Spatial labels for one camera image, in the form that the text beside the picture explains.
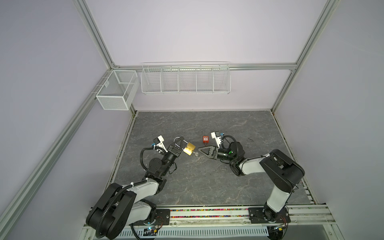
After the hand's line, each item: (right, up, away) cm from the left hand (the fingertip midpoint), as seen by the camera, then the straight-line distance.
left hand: (185, 140), depth 75 cm
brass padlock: (+2, -4, 0) cm, 5 cm away
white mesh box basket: (-48, +32, +27) cm, 64 cm away
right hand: (+7, -6, +2) cm, 9 cm away
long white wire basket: (-2, +43, +34) cm, 55 cm away
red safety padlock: (+12, -2, +27) cm, 29 cm away
